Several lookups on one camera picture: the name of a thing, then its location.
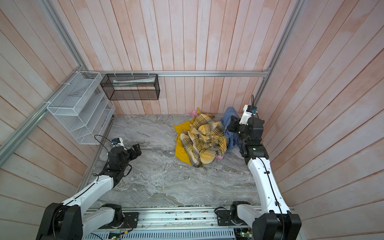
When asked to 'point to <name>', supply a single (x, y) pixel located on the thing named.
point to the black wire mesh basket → (131, 86)
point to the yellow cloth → (180, 154)
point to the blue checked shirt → (233, 140)
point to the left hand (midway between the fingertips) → (134, 149)
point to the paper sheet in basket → (133, 82)
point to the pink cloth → (194, 113)
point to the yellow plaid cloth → (205, 140)
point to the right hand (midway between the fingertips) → (231, 115)
